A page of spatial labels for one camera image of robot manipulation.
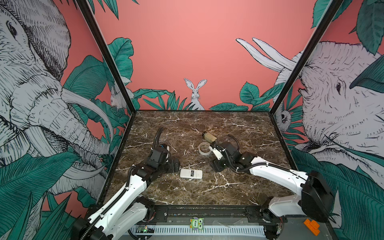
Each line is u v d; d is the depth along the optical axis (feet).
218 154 2.35
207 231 2.30
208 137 3.34
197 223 2.30
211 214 2.47
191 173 2.82
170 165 2.34
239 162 1.94
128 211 1.88
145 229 2.30
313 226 2.30
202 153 3.13
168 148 2.49
